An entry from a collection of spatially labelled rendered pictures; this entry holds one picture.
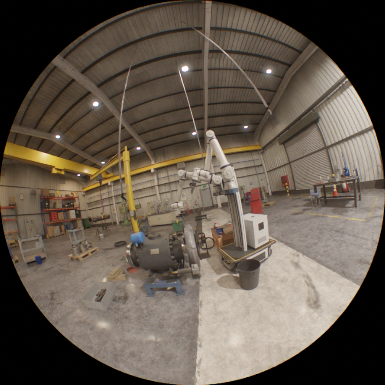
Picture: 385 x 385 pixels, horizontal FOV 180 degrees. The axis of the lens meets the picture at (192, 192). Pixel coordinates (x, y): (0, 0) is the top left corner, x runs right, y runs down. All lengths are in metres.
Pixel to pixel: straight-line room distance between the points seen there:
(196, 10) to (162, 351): 8.52
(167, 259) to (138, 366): 1.49
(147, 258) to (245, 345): 1.63
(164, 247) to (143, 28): 7.59
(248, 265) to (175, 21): 8.04
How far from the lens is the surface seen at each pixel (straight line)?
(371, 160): 8.10
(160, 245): 1.82
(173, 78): 8.50
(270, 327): 1.54
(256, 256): 2.16
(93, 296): 2.66
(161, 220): 8.19
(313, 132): 9.49
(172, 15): 6.95
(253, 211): 5.50
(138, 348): 1.65
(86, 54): 7.76
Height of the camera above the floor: 1.37
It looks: 3 degrees up
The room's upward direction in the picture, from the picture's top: 11 degrees counter-clockwise
